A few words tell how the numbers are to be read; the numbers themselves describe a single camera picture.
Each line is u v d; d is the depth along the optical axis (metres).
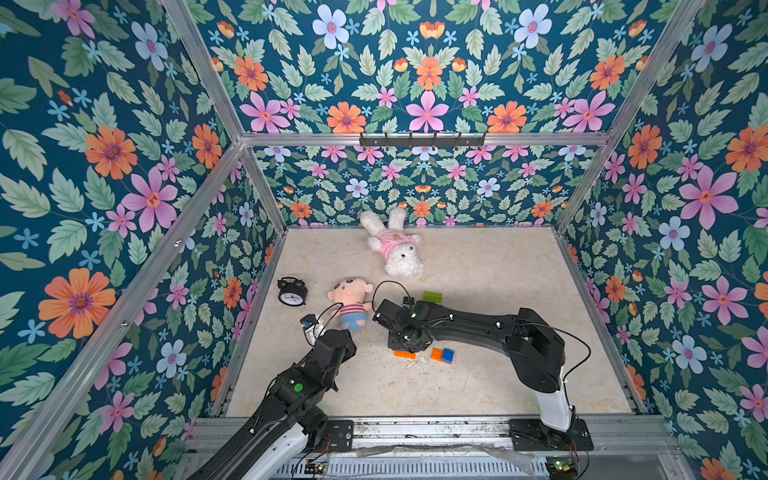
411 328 0.63
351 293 0.92
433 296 0.99
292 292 0.93
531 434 0.72
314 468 0.72
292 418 0.52
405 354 0.86
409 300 0.79
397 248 1.01
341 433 0.74
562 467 0.71
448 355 0.84
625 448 0.74
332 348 0.58
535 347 0.53
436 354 0.86
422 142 0.93
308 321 0.69
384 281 0.74
